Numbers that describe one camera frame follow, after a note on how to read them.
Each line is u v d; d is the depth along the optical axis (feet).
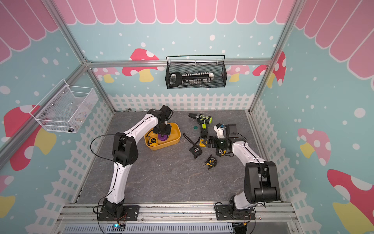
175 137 3.37
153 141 3.27
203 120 3.58
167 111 2.75
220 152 3.08
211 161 2.94
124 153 1.94
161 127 2.75
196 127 3.58
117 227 2.39
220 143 2.55
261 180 1.59
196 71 3.03
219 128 2.72
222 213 2.42
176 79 2.93
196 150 3.08
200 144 3.27
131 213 2.45
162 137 3.12
